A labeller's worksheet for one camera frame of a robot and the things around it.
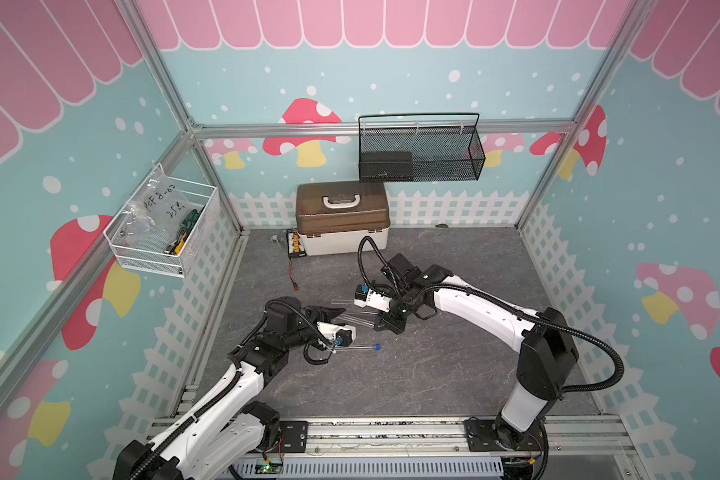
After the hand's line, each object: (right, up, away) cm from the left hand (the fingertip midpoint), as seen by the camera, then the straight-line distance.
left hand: (339, 314), depth 79 cm
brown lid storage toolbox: (-4, +28, +18) cm, 34 cm away
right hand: (+10, -3, +2) cm, 11 cm away
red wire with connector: (-21, +13, +30) cm, 39 cm away
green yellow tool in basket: (-37, +24, -5) cm, 45 cm away
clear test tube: (+4, -1, -1) cm, 4 cm away
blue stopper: (+10, -12, +10) cm, 19 cm away
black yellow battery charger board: (-20, +20, +34) cm, 44 cm away
